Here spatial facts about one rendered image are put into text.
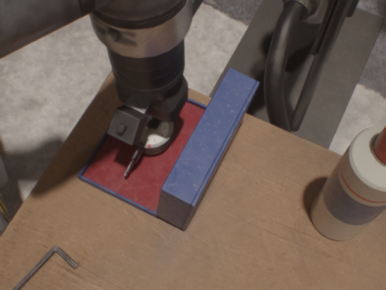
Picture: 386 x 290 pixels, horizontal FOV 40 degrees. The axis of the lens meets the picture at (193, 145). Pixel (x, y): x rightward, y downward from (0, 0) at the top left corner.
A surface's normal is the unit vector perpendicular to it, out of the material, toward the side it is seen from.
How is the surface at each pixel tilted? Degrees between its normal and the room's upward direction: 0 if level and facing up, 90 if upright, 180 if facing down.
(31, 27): 92
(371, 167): 42
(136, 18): 90
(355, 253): 0
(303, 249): 0
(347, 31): 0
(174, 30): 90
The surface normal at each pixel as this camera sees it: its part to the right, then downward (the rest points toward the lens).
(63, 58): 0.00, -0.41
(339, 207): -0.74, 0.61
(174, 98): 0.84, 0.25
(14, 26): 0.55, 0.66
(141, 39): 0.12, 0.91
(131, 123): -0.30, 0.23
